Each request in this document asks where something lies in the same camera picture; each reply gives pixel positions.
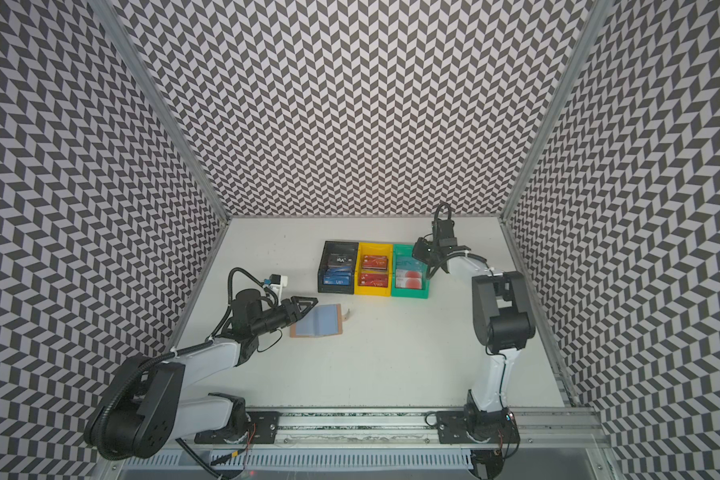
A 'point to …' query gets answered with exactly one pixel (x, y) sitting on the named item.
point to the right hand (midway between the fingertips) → (414, 253)
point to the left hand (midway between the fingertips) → (315, 305)
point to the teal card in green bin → (411, 263)
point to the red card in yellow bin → (375, 262)
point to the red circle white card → (409, 279)
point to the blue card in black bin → (337, 276)
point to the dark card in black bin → (341, 259)
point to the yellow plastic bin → (373, 249)
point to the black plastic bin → (331, 246)
